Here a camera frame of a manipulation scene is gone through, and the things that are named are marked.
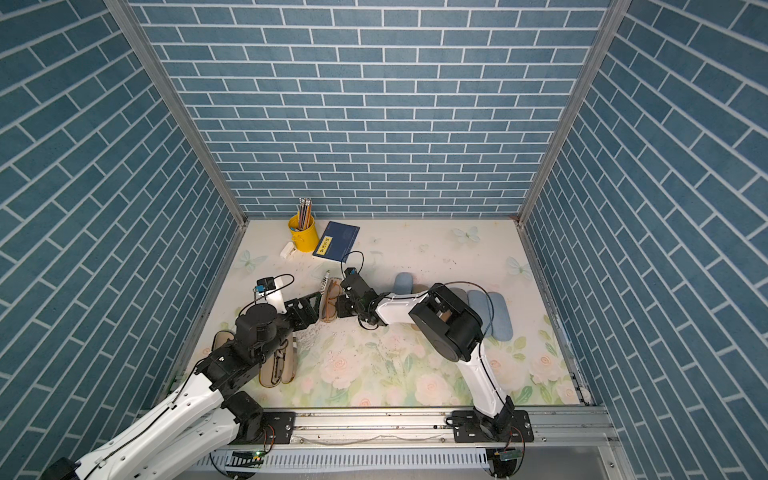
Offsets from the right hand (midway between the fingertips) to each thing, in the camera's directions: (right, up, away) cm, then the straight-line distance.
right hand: (337, 306), depth 95 cm
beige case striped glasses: (-2, +2, -2) cm, 4 cm away
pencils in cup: (-13, +31, +9) cm, 35 cm away
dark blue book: (-4, +21, +17) cm, 27 cm away
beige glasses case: (-13, -15, -13) cm, 23 cm away
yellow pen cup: (-14, +21, +11) cm, 28 cm away
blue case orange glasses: (+21, +7, +6) cm, 23 cm away
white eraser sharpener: (-20, +18, +12) cm, 30 cm away
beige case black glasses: (-32, -8, -9) cm, 34 cm away
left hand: (-1, +6, -19) cm, 20 cm away
